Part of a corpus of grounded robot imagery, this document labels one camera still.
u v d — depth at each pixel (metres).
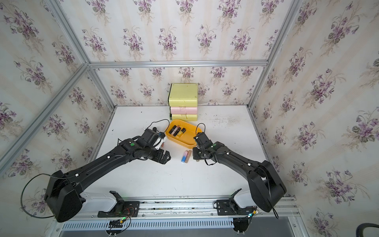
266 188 0.42
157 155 0.70
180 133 1.01
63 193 0.39
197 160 0.83
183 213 0.73
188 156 0.91
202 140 0.67
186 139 0.93
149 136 0.61
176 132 1.03
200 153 0.73
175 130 1.04
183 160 0.89
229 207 0.66
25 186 0.40
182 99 0.94
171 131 1.04
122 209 0.70
